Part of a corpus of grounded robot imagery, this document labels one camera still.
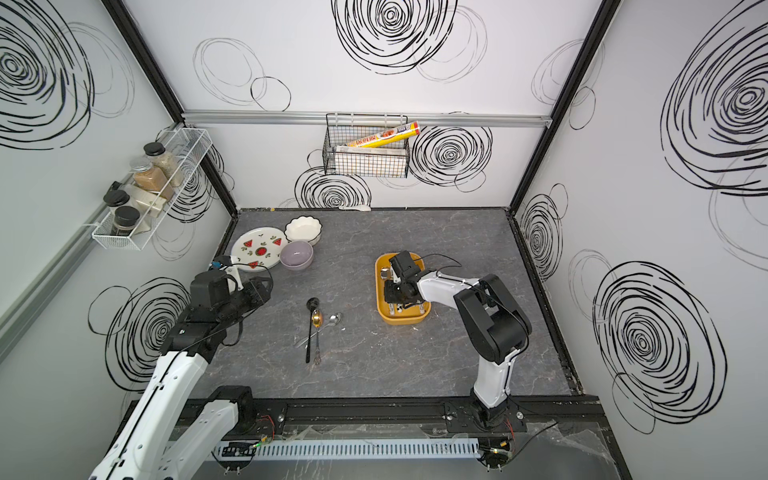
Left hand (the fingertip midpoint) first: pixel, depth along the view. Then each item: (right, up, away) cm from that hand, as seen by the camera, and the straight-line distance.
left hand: (265, 281), depth 78 cm
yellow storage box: (+39, -12, +11) cm, 42 cm away
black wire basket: (+33, +35, +9) cm, 48 cm away
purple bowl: (+1, +5, +25) cm, 26 cm away
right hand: (+33, -7, +17) cm, 37 cm away
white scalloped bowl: (0, +15, +36) cm, 39 cm away
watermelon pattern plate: (-15, +7, +31) cm, 35 cm away
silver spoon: (+16, -13, +11) cm, 24 cm away
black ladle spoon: (+8, -10, +16) cm, 21 cm away
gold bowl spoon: (+11, -14, +12) cm, 21 cm away
